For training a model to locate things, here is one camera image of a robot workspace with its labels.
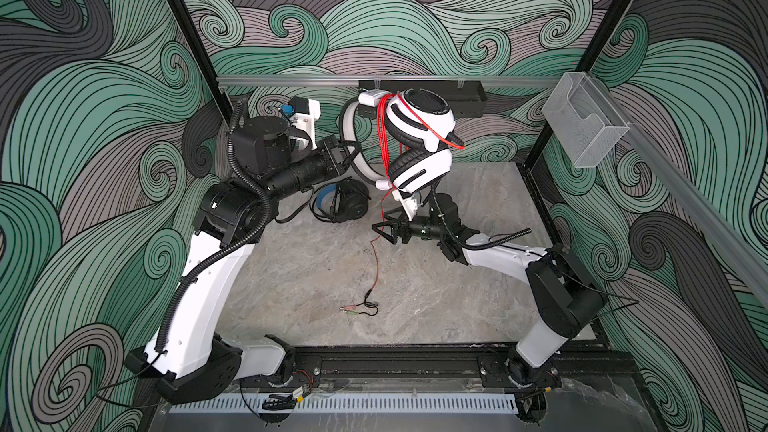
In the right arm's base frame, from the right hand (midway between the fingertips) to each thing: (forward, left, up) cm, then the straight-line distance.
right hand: (380, 221), depth 81 cm
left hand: (-5, +3, +33) cm, 33 cm away
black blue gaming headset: (+19, +15, -16) cm, 29 cm away
